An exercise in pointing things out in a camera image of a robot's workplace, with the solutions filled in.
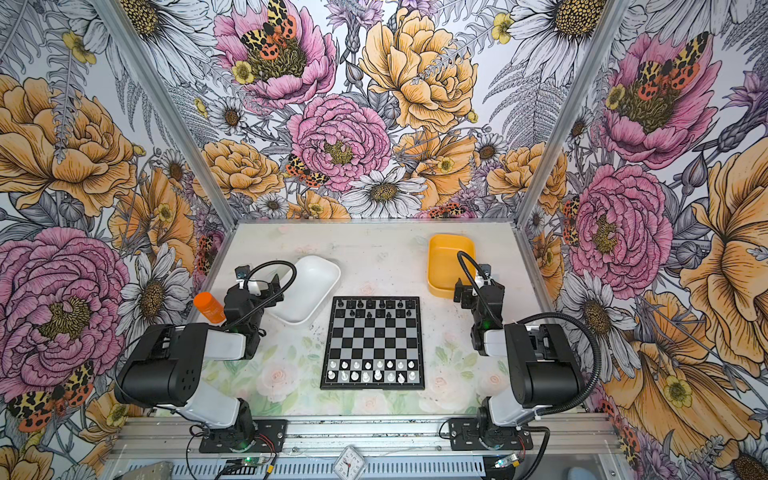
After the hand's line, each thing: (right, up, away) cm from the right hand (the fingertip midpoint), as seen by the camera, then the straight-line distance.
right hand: (475, 286), depth 94 cm
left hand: (-65, +1, -1) cm, 65 cm away
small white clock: (-35, -37, -25) cm, 57 cm away
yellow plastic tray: (-7, +5, +16) cm, 18 cm away
